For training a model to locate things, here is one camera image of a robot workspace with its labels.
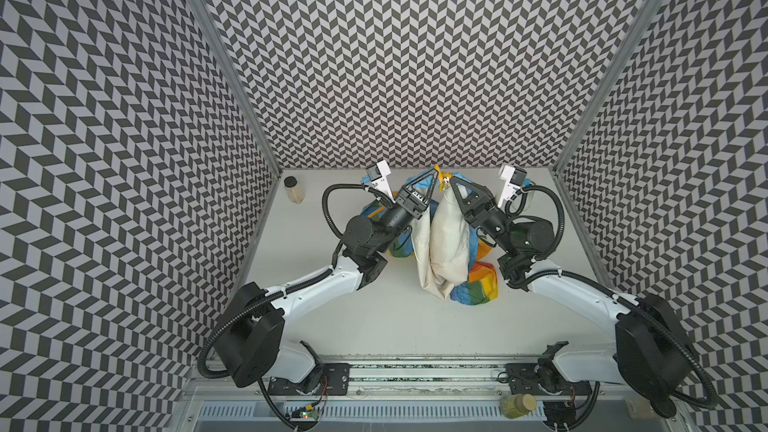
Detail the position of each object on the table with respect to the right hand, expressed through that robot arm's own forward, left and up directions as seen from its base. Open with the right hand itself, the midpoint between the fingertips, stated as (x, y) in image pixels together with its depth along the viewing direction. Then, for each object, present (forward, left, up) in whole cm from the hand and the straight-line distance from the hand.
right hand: (456, 183), depth 60 cm
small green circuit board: (-35, +35, -38) cm, 62 cm away
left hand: (+1, +3, +2) cm, 4 cm away
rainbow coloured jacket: (-8, 0, -19) cm, 20 cm away
